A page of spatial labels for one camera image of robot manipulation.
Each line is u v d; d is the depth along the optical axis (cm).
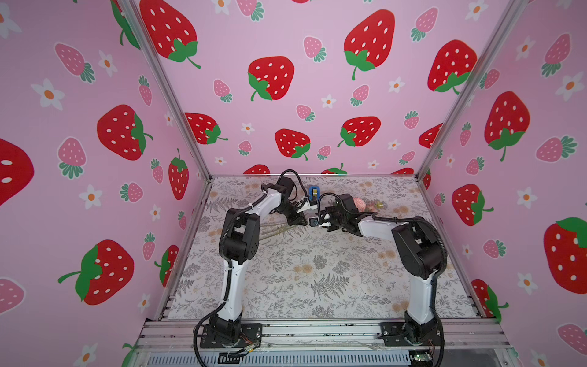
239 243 59
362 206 96
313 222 84
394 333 74
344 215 78
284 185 85
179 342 73
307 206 88
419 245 55
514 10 69
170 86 86
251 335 74
